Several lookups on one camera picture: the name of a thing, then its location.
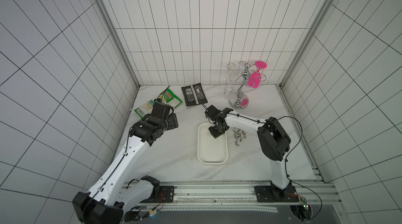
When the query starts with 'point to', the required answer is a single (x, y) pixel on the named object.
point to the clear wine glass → (229, 90)
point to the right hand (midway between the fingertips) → (211, 134)
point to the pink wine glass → (254, 80)
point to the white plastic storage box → (211, 150)
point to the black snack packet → (194, 94)
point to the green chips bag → (166, 96)
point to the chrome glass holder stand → (240, 101)
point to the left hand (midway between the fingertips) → (166, 123)
